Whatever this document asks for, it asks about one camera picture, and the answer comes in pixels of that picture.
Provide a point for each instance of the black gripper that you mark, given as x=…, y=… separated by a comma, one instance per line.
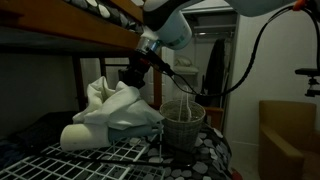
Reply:
x=135, y=71

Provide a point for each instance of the white towel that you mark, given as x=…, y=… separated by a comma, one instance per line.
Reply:
x=116, y=106
x=83, y=138

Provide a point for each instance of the rolled white towel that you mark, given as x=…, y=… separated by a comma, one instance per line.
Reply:
x=83, y=138

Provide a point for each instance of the white panel door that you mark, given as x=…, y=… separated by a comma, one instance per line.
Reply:
x=168, y=63

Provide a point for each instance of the white pillow on shelf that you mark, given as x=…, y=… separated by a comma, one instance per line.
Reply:
x=182, y=61

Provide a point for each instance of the folded blue cloth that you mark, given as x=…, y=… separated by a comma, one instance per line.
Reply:
x=133, y=133

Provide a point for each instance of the dotted bedding of bunk mattress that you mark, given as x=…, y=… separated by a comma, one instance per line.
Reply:
x=113, y=13

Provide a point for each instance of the dark hanging garment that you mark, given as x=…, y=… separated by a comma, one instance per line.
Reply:
x=216, y=66

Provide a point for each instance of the orange wooden box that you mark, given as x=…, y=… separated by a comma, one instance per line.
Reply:
x=215, y=116

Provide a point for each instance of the black dotted bedspread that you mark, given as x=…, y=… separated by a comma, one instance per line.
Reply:
x=213, y=156

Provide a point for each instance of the brown armchair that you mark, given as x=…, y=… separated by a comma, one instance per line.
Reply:
x=283, y=140

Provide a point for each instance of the wooden bunk bed frame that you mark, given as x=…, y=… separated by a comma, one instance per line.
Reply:
x=66, y=20

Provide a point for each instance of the black camera on mount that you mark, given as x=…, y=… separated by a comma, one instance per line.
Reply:
x=308, y=71

